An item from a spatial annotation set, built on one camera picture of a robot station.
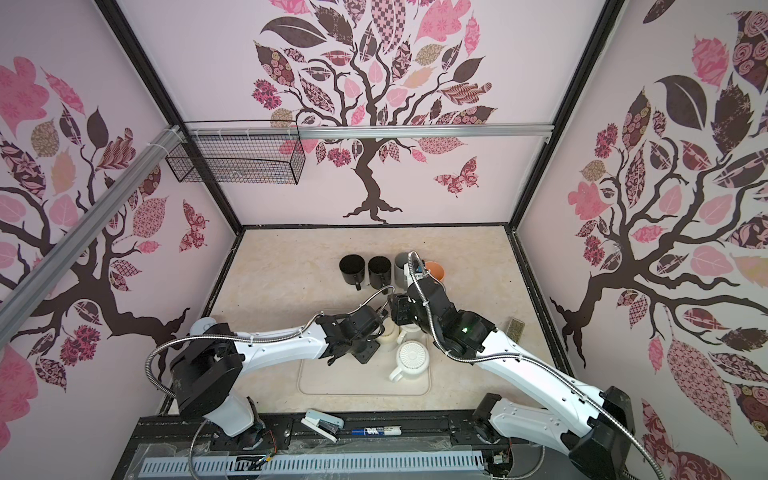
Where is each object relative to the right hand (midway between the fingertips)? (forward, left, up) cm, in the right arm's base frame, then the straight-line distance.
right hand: (395, 293), depth 74 cm
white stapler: (-25, +19, -22) cm, 38 cm away
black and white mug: (+19, +14, -14) cm, 28 cm away
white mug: (-3, -4, -16) cm, 17 cm away
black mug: (+20, +5, -18) cm, 28 cm away
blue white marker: (-27, +5, -21) cm, 35 cm away
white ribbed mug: (-11, -4, -14) cm, 19 cm away
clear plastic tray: (-15, +12, -19) cm, 27 cm away
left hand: (-6, +8, -20) cm, 23 cm away
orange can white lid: (+1, +59, -17) cm, 61 cm away
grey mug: (+22, -2, -13) cm, 26 cm away
